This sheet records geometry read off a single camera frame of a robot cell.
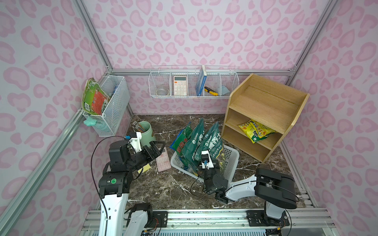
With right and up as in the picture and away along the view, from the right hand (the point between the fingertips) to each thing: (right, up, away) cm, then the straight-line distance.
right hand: (207, 152), depth 76 cm
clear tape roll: (-27, +35, +19) cm, 49 cm away
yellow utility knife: (+4, +36, +21) cm, 42 cm away
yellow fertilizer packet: (+28, +10, +7) cm, 31 cm away
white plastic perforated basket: (+16, -6, +14) cm, 22 cm away
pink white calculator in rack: (-16, +39, +19) cm, 47 cm away
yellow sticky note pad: (-37, -13, +14) cm, 41 cm away
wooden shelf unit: (+28, +21, +1) cm, 35 cm away
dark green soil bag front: (+3, +5, 0) cm, 6 cm away
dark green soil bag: (-9, +5, -9) cm, 14 cm away
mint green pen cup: (-37, +7, +19) cm, 42 cm away
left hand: (-23, +5, -10) cm, 25 cm away
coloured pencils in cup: (-42, +12, +14) cm, 46 cm away
